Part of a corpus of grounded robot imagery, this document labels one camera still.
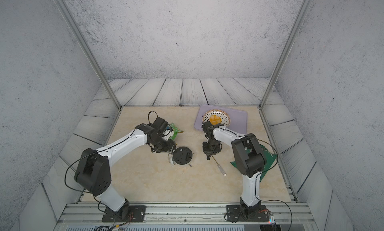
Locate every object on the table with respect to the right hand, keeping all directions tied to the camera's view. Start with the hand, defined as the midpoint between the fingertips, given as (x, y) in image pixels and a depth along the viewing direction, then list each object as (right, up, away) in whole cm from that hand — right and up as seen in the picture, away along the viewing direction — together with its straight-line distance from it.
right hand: (208, 153), depth 93 cm
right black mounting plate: (+20, -21, -26) cm, 38 cm away
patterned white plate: (+8, +23, +19) cm, 31 cm away
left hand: (-20, +3, -8) cm, 21 cm away
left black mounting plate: (-36, -24, -20) cm, 48 cm away
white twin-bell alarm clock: (-16, -1, -4) cm, 16 cm away
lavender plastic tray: (+24, +22, +21) cm, 39 cm away
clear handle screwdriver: (+7, -8, -4) cm, 11 cm away
